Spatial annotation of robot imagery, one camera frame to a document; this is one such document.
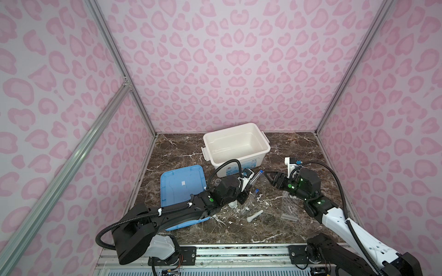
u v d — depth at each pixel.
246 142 1.07
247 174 0.66
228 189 0.59
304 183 0.59
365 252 0.42
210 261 0.72
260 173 0.78
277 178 0.69
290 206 0.86
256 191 0.92
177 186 0.96
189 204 0.52
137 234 0.41
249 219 0.82
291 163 0.71
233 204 0.86
